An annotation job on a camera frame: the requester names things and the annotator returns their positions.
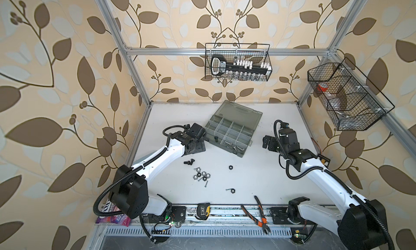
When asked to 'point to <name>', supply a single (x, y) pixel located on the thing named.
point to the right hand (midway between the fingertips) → (272, 141)
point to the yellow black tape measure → (203, 211)
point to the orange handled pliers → (264, 224)
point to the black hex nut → (231, 167)
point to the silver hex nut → (233, 191)
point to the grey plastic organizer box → (231, 127)
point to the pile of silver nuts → (203, 175)
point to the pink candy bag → (122, 219)
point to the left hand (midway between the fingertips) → (196, 146)
